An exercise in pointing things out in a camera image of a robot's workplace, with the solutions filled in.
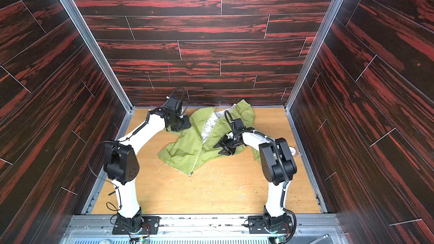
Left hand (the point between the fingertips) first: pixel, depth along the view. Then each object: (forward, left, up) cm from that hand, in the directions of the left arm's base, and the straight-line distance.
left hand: (190, 125), depth 93 cm
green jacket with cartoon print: (-9, -1, -10) cm, 14 cm away
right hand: (-10, -15, -9) cm, 20 cm away
